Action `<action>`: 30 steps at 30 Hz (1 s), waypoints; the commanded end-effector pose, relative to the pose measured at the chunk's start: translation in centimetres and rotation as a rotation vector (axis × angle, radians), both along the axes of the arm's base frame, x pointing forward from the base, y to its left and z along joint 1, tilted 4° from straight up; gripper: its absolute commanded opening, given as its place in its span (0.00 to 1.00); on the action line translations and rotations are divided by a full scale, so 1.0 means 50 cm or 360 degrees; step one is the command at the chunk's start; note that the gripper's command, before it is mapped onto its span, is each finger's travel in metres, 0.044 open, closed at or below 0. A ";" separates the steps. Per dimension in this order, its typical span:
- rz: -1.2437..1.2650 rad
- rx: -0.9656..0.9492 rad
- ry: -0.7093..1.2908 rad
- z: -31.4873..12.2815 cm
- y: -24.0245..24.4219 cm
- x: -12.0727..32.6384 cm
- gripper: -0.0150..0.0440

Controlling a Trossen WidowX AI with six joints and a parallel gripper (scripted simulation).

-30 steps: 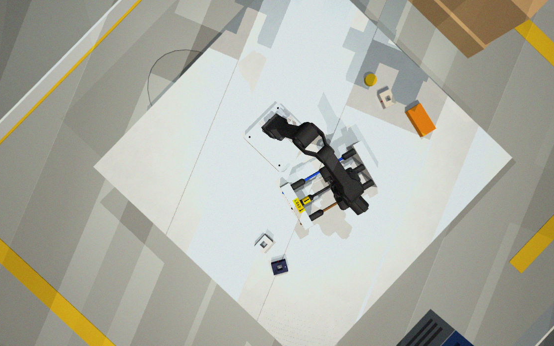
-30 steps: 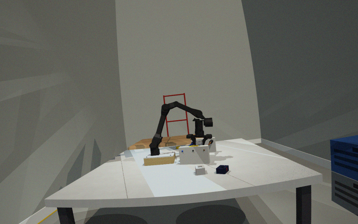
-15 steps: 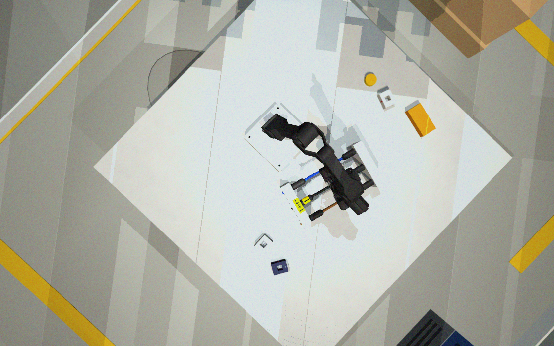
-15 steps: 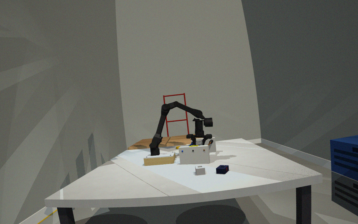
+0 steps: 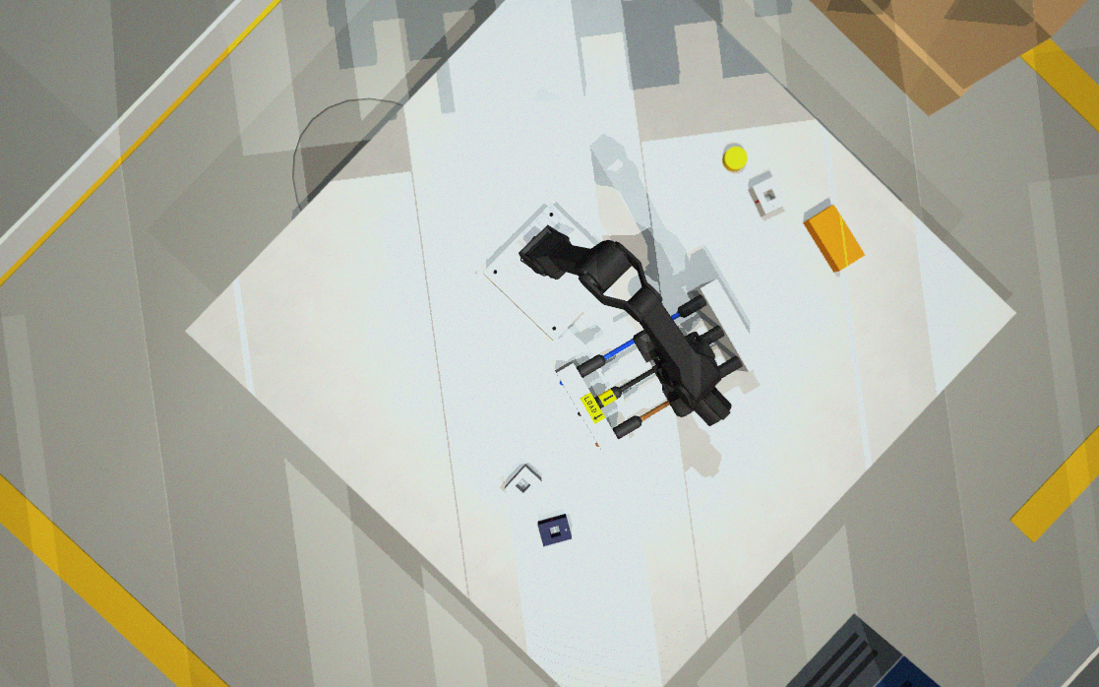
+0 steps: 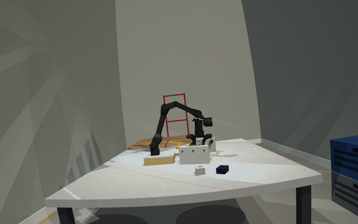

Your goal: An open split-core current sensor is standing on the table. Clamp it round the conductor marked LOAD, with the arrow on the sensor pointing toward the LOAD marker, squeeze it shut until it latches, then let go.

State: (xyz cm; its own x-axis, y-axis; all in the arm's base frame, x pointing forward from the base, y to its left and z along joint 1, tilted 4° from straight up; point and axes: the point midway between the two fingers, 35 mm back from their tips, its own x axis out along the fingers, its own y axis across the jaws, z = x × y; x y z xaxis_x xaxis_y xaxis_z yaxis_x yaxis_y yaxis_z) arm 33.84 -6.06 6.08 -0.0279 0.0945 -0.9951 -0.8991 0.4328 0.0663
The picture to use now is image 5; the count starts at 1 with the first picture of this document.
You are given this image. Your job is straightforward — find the yellow cylinder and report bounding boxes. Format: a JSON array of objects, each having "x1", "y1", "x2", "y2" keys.
[{"x1": 722, "y1": 147, "x2": 747, "y2": 171}]

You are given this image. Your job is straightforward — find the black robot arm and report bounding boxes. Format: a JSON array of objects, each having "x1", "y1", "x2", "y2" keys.
[{"x1": 519, "y1": 225, "x2": 732, "y2": 426}]

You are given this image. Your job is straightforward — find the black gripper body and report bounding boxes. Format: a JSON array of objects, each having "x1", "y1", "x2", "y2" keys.
[{"x1": 633, "y1": 330, "x2": 693, "y2": 417}]

